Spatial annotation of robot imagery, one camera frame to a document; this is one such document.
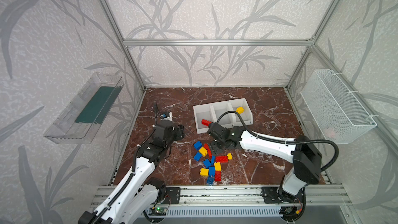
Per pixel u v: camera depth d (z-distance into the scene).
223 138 0.62
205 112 1.04
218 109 1.08
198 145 0.87
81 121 0.63
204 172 0.79
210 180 0.77
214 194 0.75
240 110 1.05
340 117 0.62
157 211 0.71
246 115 1.01
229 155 0.87
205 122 0.99
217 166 0.81
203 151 0.85
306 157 0.43
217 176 0.79
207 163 0.84
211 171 0.79
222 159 0.83
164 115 0.68
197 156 0.86
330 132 0.73
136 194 0.48
